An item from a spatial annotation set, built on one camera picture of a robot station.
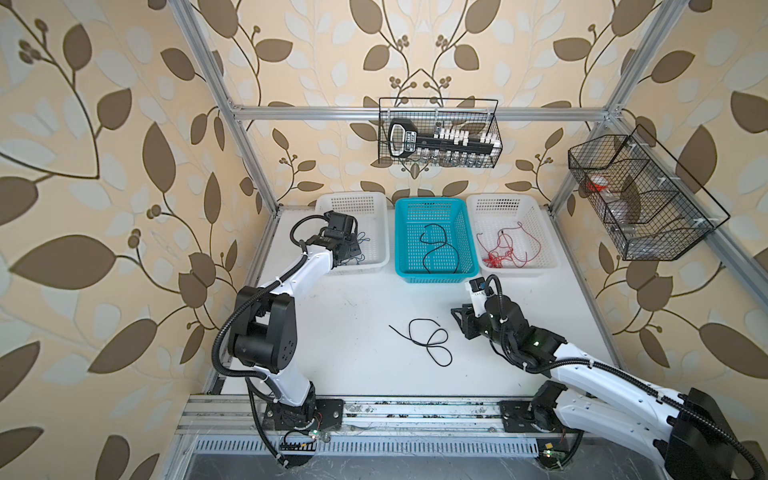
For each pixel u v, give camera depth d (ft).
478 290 2.31
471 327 2.32
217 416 2.50
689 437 1.29
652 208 2.37
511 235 3.65
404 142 2.78
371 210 3.80
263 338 1.51
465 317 2.32
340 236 2.34
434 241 3.66
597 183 2.64
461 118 2.99
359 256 3.27
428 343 2.84
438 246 3.57
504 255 3.34
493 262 3.33
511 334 1.96
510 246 3.47
